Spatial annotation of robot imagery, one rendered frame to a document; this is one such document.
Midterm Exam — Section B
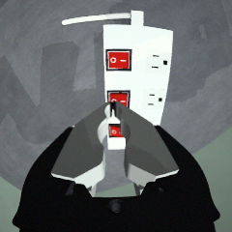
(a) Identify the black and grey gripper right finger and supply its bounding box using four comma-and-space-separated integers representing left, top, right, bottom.
113, 101, 220, 221

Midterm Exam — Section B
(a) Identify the white power strip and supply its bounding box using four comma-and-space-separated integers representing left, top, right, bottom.
62, 11, 173, 149

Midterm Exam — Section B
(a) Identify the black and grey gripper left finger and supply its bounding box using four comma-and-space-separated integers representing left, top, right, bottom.
13, 101, 113, 229

